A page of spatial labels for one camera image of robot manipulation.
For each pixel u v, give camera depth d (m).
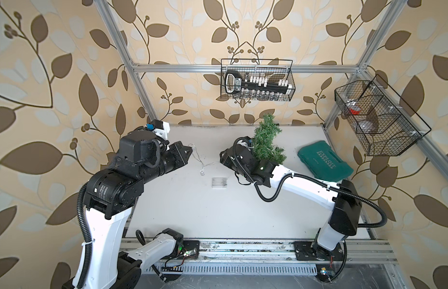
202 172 0.65
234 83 0.85
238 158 0.56
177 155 0.45
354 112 0.82
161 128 0.48
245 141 0.69
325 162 0.96
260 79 0.82
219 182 0.94
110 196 0.31
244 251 0.75
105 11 0.72
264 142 0.75
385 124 0.73
